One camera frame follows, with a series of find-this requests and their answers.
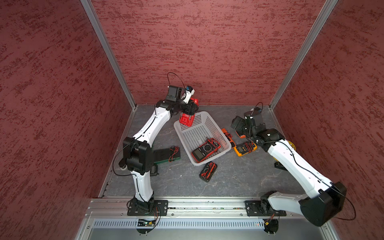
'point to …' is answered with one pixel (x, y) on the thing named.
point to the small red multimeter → (187, 119)
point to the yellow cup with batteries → (292, 145)
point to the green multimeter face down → (168, 154)
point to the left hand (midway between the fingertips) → (191, 107)
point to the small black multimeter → (154, 170)
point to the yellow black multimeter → (245, 148)
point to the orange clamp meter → (229, 136)
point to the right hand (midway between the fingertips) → (237, 126)
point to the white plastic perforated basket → (203, 129)
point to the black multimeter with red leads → (208, 171)
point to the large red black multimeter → (204, 151)
